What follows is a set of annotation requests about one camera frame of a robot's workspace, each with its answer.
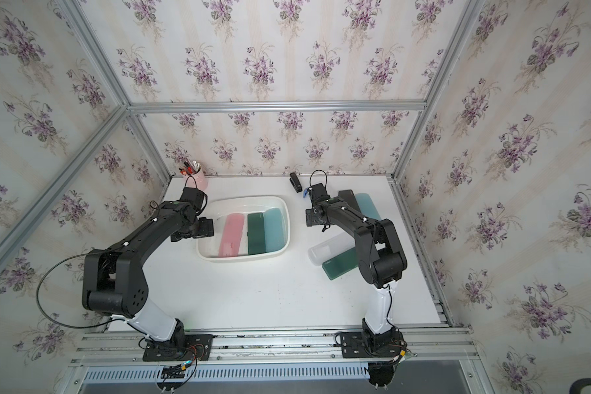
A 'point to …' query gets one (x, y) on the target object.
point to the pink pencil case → (231, 236)
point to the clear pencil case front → (320, 253)
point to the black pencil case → (349, 197)
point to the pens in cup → (190, 167)
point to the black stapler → (295, 182)
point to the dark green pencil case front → (341, 263)
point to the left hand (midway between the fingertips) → (198, 234)
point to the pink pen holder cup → (198, 180)
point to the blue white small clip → (305, 191)
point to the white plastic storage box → (208, 248)
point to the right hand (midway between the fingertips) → (324, 217)
